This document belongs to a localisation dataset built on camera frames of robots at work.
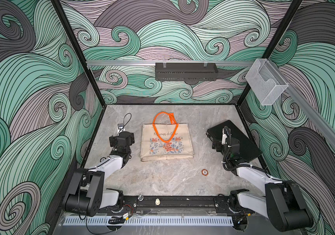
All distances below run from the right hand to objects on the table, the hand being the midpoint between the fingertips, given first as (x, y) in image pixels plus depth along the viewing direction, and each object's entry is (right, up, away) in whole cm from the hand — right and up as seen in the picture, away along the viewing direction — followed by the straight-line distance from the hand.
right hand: (221, 138), depth 89 cm
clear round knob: (-48, -28, -16) cm, 57 cm away
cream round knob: (-39, -29, -17) cm, 52 cm away
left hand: (-63, +3, 0) cm, 64 cm away
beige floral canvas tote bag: (-35, -4, +8) cm, 37 cm away
